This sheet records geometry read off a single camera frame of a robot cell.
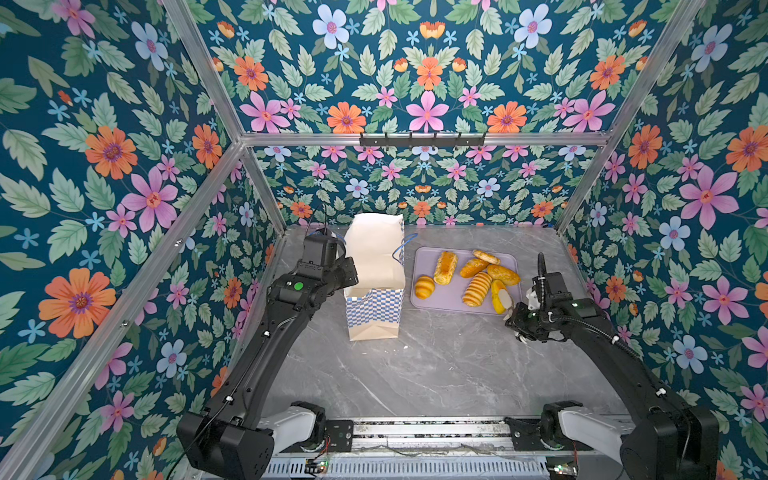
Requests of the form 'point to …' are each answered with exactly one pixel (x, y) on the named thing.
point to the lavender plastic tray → (449, 298)
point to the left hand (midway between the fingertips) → (356, 260)
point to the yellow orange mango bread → (496, 286)
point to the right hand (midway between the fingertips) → (508, 321)
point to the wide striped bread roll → (477, 289)
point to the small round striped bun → (424, 287)
